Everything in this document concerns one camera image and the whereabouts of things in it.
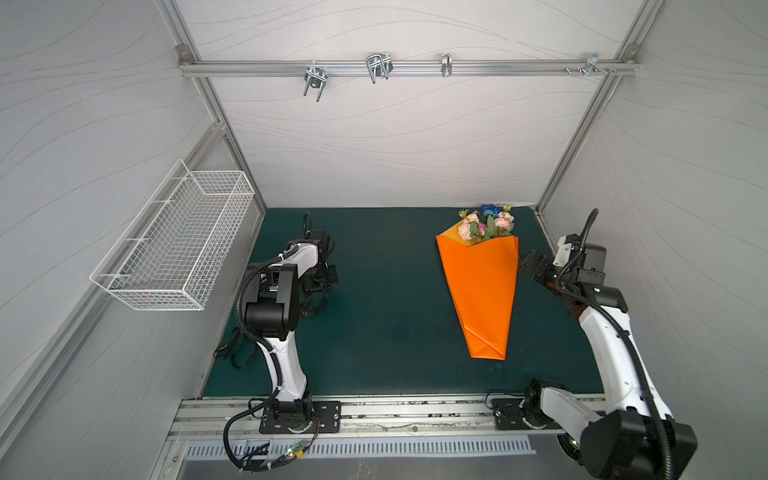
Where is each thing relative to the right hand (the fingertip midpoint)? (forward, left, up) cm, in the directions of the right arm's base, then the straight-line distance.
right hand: (541, 258), depth 80 cm
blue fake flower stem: (+32, +5, -13) cm, 35 cm away
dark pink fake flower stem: (+25, +9, -16) cm, 32 cm away
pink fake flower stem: (+29, 0, -16) cm, 33 cm away
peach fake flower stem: (+25, +15, -17) cm, 34 cm away
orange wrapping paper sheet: (+7, +11, -21) cm, 25 cm away
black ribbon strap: (-22, +87, -18) cm, 92 cm away
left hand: (+1, +61, -19) cm, 64 cm away
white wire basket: (-11, +92, +12) cm, 93 cm away
